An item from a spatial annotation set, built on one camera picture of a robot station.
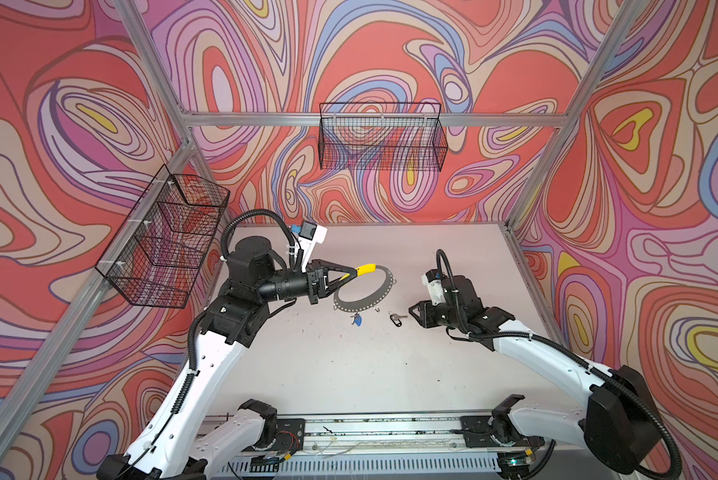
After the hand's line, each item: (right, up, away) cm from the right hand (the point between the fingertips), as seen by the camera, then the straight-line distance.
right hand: (418, 316), depth 84 cm
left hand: (-17, +13, -27) cm, 34 cm away
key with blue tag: (-17, +3, -18) cm, 25 cm away
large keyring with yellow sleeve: (-13, +9, -23) cm, 28 cm away
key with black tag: (-5, -3, +10) cm, 11 cm away
